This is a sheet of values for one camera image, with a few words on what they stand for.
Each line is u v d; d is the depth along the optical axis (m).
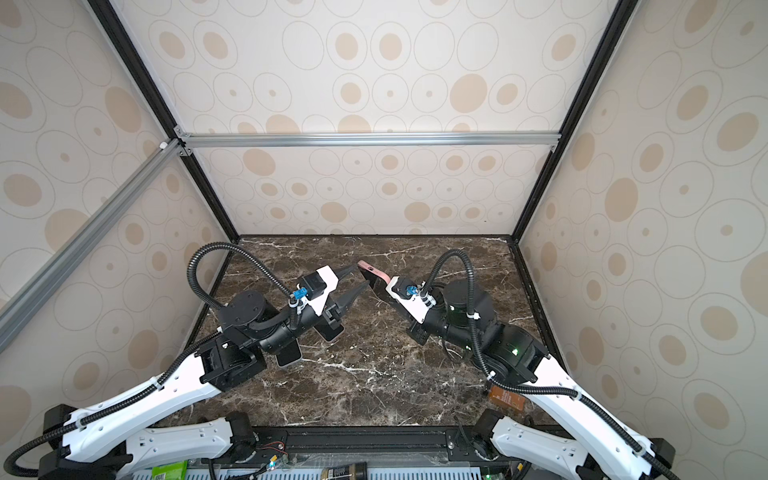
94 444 0.39
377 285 0.51
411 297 0.49
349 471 0.68
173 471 0.69
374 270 0.52
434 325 0.52
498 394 0.78
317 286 0.41
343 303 0.49
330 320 0.48
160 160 0.83
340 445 0.75
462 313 0.44
